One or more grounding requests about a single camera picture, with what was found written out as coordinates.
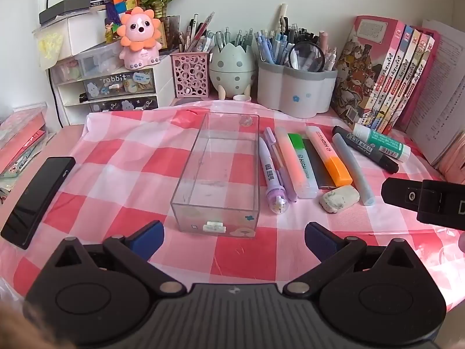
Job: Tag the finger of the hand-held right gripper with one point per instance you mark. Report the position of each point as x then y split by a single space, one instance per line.
401 193

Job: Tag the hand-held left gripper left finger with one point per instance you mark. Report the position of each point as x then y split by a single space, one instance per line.
147 239

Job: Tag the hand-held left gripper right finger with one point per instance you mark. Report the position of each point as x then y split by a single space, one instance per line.
319 240

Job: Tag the white used eraser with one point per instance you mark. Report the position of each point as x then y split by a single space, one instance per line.
339 199

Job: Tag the green and white glue stick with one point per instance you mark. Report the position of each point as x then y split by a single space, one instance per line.
385 144

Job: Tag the grey blue marker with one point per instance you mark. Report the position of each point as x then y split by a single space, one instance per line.
354 171

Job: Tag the black marker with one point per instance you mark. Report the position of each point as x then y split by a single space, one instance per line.
367 149

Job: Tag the black case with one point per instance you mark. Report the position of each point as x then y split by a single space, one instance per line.
319 174

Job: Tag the green highlighter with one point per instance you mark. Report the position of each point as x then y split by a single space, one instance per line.
304 171

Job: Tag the orange highlighter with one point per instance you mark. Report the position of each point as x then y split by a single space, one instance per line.
332 160

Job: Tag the light purple pen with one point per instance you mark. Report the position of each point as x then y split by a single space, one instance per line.
281 167

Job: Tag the white pen with purple end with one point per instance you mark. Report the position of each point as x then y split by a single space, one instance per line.
268 169

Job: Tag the peach pink highlighter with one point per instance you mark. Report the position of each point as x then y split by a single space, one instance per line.
287 156

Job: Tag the clear plastic organizer box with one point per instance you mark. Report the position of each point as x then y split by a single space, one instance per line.
218 174

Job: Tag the person's right hand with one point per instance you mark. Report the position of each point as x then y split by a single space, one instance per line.
462 243

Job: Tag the pink cloth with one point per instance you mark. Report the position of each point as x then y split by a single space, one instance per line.
454 169

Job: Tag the pink checked tablecloth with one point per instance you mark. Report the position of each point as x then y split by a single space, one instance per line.
120 160

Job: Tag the black smartphone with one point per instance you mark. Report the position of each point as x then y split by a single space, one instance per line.
32 203

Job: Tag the cartoon cover book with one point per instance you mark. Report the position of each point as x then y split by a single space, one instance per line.
358 65

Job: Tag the black patterned drawer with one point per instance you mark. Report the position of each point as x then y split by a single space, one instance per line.
138 103

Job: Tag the cartoon sticker sheets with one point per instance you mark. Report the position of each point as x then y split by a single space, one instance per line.
14 180

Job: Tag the white flower-shaped pen holder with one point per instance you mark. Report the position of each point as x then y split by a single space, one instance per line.
290 91

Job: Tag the small black clip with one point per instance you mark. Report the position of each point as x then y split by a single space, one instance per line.
83 97

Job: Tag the clear drawer with cloud sticker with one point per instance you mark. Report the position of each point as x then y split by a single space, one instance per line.
120 85

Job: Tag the small white round lid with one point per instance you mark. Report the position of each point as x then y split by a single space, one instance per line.
241 98

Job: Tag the white drawer organizer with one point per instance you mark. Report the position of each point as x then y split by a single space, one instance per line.
72 94

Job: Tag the black magnifying glass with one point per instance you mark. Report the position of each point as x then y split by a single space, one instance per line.
307 56

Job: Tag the pink box with clear lid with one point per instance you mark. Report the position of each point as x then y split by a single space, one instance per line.
18 131

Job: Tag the pink perforated pen holder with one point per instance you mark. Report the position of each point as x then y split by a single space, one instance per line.
190 76

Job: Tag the large clear storage box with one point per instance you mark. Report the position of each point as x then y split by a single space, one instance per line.
101 60

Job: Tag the small clear storage box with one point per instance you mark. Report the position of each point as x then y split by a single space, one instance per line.
67 71

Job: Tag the egg-shaped pen holder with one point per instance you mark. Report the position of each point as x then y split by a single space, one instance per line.
230 69

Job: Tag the pens in white holder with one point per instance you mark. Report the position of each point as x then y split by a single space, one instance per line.
276 47

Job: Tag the pink lion toy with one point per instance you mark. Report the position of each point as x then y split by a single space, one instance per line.
140 40

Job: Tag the pens in pink holder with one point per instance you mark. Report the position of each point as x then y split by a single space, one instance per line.
198 40

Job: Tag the clear glass vase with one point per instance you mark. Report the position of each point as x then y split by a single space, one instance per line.
170 32

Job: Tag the small colourful figurine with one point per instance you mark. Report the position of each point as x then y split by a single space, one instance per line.
112 32

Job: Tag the white cardboard box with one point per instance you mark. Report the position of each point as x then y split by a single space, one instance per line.
87 34

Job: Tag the plastic bag with yellow pieces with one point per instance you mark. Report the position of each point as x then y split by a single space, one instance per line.
51 47

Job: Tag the pens in egg holder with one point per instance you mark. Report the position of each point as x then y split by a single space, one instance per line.
232 40

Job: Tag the multicoloured puzzle cube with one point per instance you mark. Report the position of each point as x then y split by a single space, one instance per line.
125 2

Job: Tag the dark grey flat box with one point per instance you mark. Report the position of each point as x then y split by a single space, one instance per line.
61 11

